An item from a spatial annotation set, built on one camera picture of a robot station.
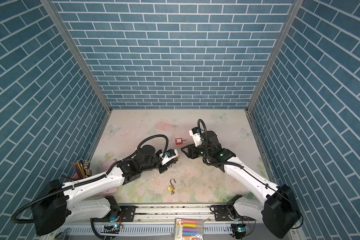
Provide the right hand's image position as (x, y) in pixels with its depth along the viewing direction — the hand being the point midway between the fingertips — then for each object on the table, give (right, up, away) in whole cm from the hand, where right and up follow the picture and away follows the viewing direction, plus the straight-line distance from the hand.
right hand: (183, 147), depth 78 cm
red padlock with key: (-3, 0, +21) cm, 22 cm away
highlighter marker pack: (+3, -37, -9) cm, 38 cm away
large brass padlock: (-7, -24, +5) cm, 26 cm away
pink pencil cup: (-52, -11, -2) cm, 53 cm away
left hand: (-4, -6, -1) cm, 7 cm away
